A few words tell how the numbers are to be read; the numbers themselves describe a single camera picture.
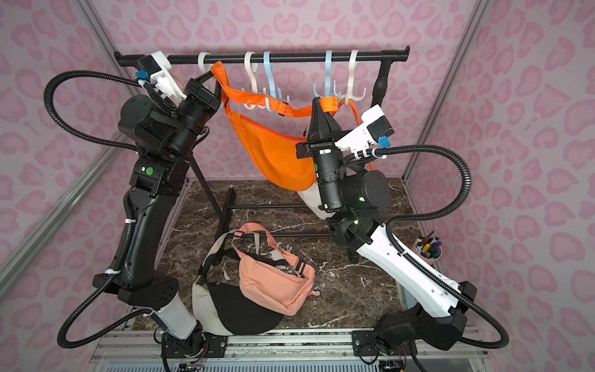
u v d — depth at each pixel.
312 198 0.89
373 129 0.35
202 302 0.81
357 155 0.37
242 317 0.78
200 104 0.45
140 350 0.73
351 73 0.87
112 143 0.41
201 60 0.51
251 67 0.52
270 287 0.81
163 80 0.43
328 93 0.59
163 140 0.40
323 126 0.39
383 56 0.52
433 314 0.39
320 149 0.39
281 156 0.61
